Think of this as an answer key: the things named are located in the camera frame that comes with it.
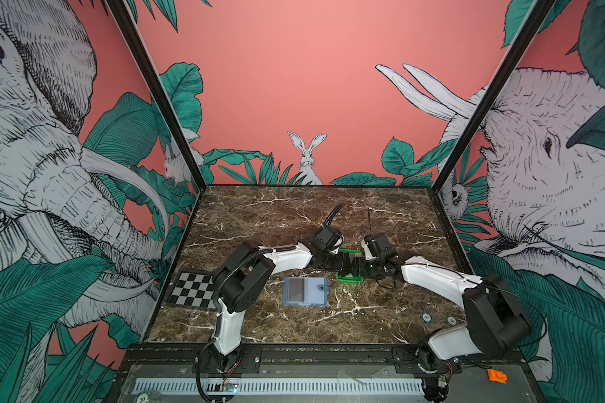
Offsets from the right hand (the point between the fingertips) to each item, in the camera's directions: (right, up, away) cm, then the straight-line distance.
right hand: (354, 266), depth 89 cm
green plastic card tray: (-5, -5, +1) cm, 7 cm away
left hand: (-2, +1, 0) cm, 2 cm away
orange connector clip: (+37, -27, -19) cm, 49 cm away
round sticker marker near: (+23, -16, -6) cm, 29 cm away
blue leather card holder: (-18, -9, -1) cm, 20 cm away
